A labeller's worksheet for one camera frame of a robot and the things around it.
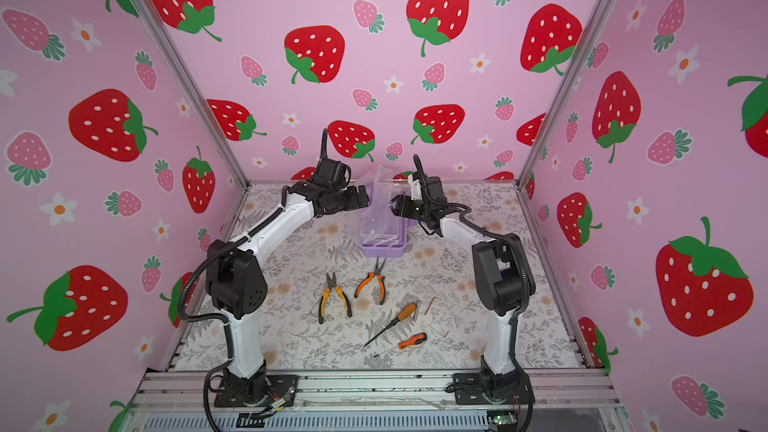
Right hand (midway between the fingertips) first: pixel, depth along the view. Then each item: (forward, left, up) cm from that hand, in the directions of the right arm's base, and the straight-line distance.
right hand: (392, 203), depth 95 cm
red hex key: (-24, -16, -16) cm, 33 cm away
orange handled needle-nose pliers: (-20, +5, -14) cm, 25 cm away
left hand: (-2, +10, +4) cm, 11 cm away
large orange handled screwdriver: (-30, -7, -14) cm, 34 cm away
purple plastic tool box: (-12, +1, +1) cm, 12 cm away
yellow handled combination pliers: (-23, +17, -14) cm, 32 cm away
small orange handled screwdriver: (-38, -11, -14) cm, 41 cm away
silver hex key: (-34, -19, -16) cm, 42 cm away
